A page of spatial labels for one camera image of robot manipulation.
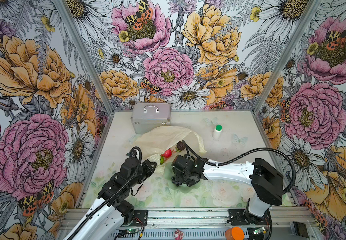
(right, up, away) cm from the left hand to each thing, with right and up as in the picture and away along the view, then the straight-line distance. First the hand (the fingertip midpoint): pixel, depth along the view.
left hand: (157, 168), depth 76 cm
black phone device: (+66, -27, -6) cm, 72 cm away
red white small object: (+11, -26, -10) cm, 30 cm away
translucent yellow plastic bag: (+1, +11, +3) cm, 11 cm away
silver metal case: (-10, +28, +24) cm, 38 cm away
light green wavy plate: (+5, -6, +8) cm, 11 cm away
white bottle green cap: (+36, +17, +24) cm, 46 cm away
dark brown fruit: (+12, +8, +24) cm, 28 cm away
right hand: (+11, -10, +5) cm, 16 cm away
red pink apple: (+4, +4, +18) cm, 19 cm away
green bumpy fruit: (+1, +1, +13) cm, 13 cm away
